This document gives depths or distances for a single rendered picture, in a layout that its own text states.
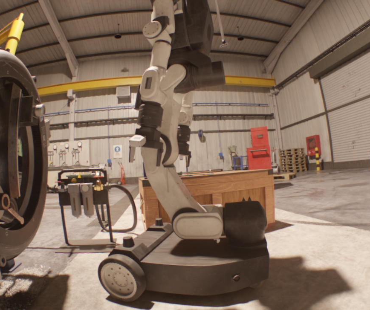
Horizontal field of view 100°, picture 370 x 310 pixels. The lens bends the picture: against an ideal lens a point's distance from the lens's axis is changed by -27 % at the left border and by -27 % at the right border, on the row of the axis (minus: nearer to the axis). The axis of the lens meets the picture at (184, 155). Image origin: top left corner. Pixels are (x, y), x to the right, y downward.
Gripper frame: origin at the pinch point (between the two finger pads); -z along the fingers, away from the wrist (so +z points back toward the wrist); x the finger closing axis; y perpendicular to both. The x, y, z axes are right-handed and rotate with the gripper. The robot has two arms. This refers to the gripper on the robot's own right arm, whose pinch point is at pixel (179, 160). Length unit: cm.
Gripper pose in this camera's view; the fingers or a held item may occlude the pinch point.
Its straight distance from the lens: 117.3
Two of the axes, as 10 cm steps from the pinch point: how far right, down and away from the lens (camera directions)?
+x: -9.6, -1.1, 2.6
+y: -2.5, -0.5, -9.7
